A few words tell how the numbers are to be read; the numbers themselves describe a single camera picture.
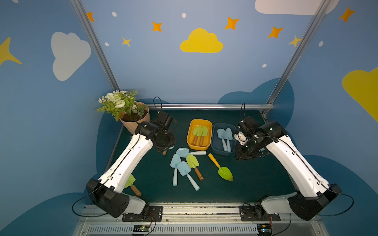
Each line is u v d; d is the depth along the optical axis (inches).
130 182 33.1
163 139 23.8
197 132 42.8
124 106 33.0
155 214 29.4
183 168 35.7
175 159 36.6
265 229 28.7
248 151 22.9
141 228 28.3
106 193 15.0
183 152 38.5
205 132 42.5
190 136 40.9
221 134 41.9
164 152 36.8
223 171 35.1
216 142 40.2
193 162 36.7
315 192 15.2
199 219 29.0
